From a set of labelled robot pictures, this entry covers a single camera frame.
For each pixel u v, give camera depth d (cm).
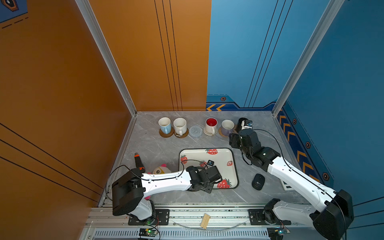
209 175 60
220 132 106
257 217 73
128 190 43
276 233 71
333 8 70
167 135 104
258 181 83
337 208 38
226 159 94
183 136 103
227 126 106
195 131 108
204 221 72
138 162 93
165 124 100
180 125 103
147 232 71
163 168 85
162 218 74
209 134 105
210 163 73
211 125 105
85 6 69
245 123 68
